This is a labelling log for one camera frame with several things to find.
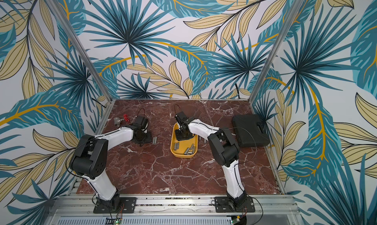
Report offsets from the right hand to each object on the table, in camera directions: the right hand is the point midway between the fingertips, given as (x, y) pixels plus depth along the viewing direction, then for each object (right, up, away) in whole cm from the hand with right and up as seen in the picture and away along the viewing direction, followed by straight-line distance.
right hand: (180, 137), depth 97 cm
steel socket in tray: (-2, -5, -4) cm, 7 cm away
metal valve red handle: (-44, +11, +6) cm, 46 cm away
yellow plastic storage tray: (+4, -7, -4) cm, 9 cm away
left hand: (-21, -2, -2) cm, 21 cm away
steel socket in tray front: (+6, -8, -6) cm, 12 cm away
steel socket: (-17, -2, -2) cm, 17 cm away
